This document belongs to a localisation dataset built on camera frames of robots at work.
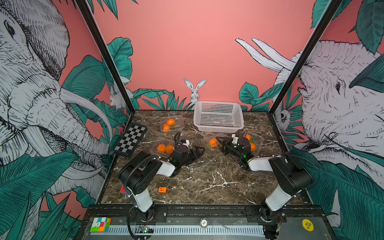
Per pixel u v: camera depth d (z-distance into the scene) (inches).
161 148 36.6
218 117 46.6
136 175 18.6
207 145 40.5
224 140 32.6
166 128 41.0
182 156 29.3
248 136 39.3
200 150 32.9
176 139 34.1
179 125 43.6
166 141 39.9
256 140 40.5
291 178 18.5
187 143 34.5
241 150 28.7
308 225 28.2
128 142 38.6
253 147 37.6
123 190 19.0
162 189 31.4
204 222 26.1
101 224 26.1
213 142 36.6
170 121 42.3
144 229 27.5
